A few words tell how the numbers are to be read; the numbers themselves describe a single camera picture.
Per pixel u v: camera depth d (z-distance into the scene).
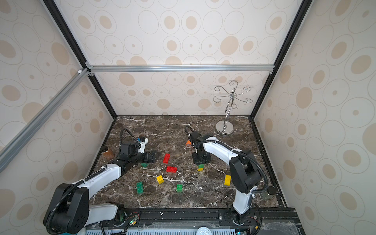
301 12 0.69
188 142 1.00
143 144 0.79
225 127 1.09
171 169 0.90
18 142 0.54
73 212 0.41
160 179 0.83
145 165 0.91
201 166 0.86
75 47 0.81
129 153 0.69
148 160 0.78
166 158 0.94
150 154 0.79
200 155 0.75
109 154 0.92
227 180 0.85
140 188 0.83
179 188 0.81
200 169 0.89
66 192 0.43
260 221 0.71
